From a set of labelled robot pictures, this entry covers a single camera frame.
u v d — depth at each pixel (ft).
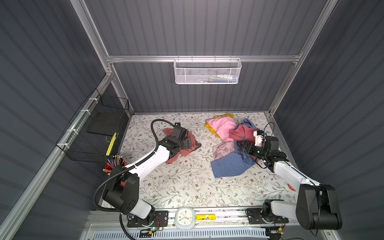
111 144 2.28
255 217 2.41
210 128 3.54
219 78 3.00
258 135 2.62
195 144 3.18
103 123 2.39
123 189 1.40
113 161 2.59
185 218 2.33
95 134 2.41
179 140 2.20
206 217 2.37
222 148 3.07
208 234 2.53
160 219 2.37
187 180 2.84
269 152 2.23
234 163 2.85
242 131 2.93
